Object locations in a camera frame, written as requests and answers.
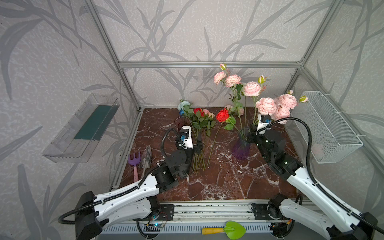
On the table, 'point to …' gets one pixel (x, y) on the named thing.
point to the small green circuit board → (158, 225)
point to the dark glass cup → (182, 120)
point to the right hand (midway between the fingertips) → (252, 119)
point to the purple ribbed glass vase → (241, 148)
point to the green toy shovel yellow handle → (234, 230)
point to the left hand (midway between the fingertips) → (196, 126)
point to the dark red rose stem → (199, 125)
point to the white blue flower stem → (184, 108)
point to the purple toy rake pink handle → (135, 161)
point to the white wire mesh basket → (332, 137)
